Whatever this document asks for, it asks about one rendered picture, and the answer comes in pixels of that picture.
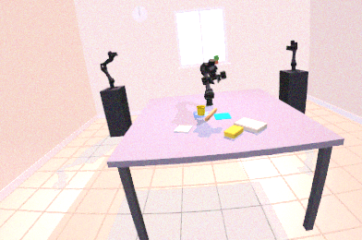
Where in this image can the yellow rectangular block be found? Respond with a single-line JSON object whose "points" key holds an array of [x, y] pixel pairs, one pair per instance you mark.
{"points": [[233, 131]]}

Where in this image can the orange flat bar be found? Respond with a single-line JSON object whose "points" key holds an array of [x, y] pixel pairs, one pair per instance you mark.
{"points": [[208, 117]]}

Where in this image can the yellow cup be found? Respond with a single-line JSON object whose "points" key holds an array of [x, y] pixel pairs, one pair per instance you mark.
{"points": [[201, 110]]}

